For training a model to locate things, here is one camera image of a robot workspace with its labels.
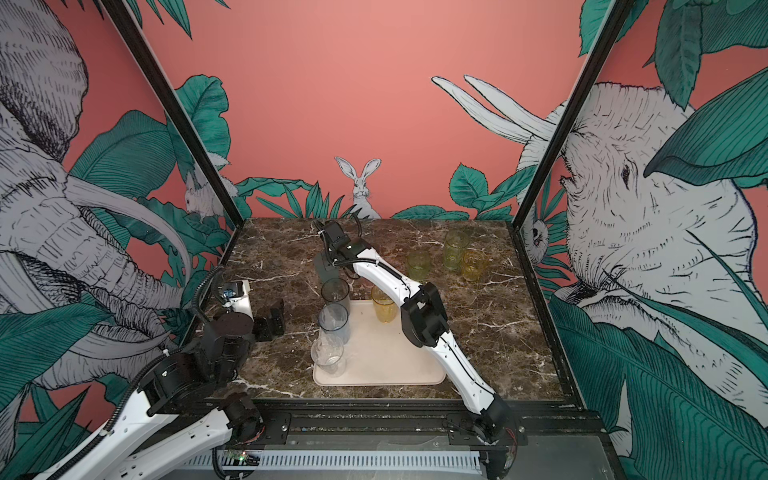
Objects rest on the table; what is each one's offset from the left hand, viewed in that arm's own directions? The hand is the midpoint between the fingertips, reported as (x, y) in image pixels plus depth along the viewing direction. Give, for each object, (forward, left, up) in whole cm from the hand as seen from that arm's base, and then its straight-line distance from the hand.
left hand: (266, 301), depth 69 cm
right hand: (+25, -9, -14) cm, 30 cm away
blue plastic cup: (+4, -13, -19) cm, 24 cm away
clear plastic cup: (-5, -12, -22) cm, 26 cm away
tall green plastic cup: (+38, -57, -27) cm, 73 cm away
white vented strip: (-30, -17, -25) cm, 43 cm away
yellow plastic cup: (+26, -61, -24) cm, 71 cm away
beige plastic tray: (-4, -26, -26) cm, 37 cm away
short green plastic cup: (+27, -41, -25) cm, 55 cm away
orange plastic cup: (+10, -28, -25) cm, 39 cm away
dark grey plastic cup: (+11, -13, -15) cm, 23 cm away
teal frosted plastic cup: (+15, -10, -12) cm, 22 cm away
